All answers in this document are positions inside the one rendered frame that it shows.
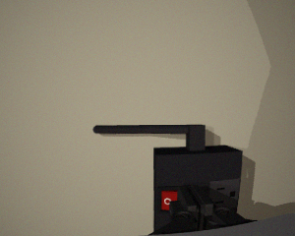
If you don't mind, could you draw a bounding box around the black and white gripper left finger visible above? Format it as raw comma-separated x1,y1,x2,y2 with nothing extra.
149,186,199,235

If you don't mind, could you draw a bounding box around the black power strip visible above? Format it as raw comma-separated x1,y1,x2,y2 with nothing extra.
93,125,243,231

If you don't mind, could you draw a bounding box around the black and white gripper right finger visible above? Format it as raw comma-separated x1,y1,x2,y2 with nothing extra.
189,185,257,231

